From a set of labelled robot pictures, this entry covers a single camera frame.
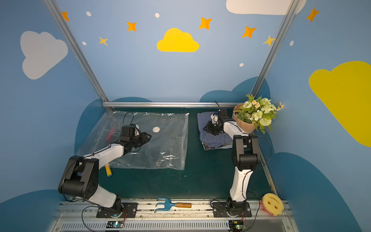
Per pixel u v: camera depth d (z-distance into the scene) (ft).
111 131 3.32
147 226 2.31
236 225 2.34
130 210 2.44
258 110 2.69
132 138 2.51
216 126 2.83
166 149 3.14
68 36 2.55
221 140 3.14
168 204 2.47
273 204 2.45
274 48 2.77
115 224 2.33
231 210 2.21
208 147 3.16
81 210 2.48
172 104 4.09
